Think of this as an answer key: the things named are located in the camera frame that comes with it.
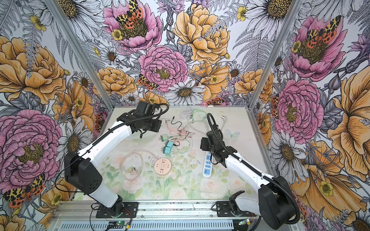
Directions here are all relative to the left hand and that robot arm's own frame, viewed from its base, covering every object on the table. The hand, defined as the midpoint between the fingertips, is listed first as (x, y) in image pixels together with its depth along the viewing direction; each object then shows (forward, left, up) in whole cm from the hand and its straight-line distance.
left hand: (158, 130), depth 84 cm
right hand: (-6, -28, -8) cm, 29 cm away
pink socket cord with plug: (-17, +15, -16) cm, 28 cm away
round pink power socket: (-15, -2, -17) cm, 22 cm away
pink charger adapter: (+11, -14, -18) cm, 25 cm away
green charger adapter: (+5, -1, -16) cm, 16 cm away
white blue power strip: (-15, -29, -16) cm, 36 cm away
